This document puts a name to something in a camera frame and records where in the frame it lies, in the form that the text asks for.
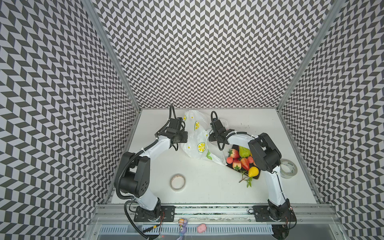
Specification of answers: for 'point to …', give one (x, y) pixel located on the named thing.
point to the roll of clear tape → (177, 182)
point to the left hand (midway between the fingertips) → (184, 136)
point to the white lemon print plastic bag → (199, 144)
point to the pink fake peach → (229, 159)
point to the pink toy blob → (201, 228)
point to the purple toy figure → (182, 224)
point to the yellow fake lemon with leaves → (253, 171)
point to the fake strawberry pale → (237, 165)
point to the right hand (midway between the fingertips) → (212, 137)
